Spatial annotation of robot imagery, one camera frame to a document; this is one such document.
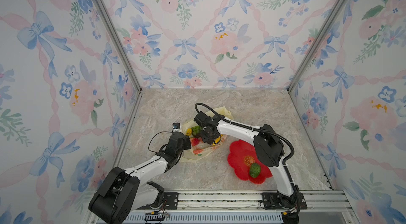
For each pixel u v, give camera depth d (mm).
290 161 860
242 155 886
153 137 958
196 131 909
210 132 679
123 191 421
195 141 902
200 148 899
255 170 781
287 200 639
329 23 836
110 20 836
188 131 925
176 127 778
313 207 732
